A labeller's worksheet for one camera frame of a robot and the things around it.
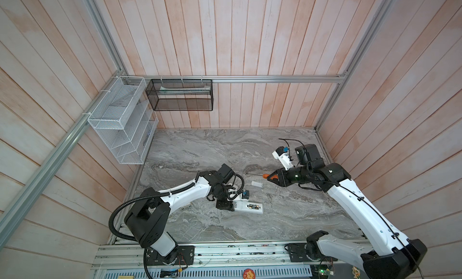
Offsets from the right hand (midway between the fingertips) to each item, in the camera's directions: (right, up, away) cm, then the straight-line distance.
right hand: (269, 177), depth 73 cm
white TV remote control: (-8, -15, +8) cm, 19 cm away
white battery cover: (-2, -8, +22) cm, 24 cm away
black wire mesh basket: (-45, +43, +31) cm, 70 cm away
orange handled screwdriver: (-2, +1, 0) cm, 2 cm away
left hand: (-16, -15, +9) cm, 24 cm away
